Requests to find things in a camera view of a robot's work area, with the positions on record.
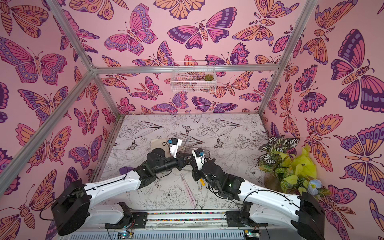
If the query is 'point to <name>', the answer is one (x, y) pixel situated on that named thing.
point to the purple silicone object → (123, 170)
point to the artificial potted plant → (286, 172)
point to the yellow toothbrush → (202, 182)
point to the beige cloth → (161, 143)
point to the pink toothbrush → (188, 192)
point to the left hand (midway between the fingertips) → (195, 156)
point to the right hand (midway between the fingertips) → (191, 159)
